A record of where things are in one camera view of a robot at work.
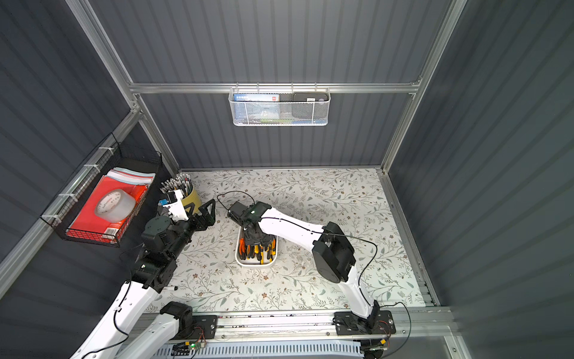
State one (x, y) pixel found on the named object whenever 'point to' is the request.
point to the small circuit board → (183, 348)
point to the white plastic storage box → (253, 262)
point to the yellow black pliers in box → (257, 250)
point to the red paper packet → (85, 223)
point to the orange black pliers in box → (242, 248)
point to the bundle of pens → (181, 182)
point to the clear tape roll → (114, 206)
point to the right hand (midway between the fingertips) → (255, 243)
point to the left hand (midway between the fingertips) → (204, 203)
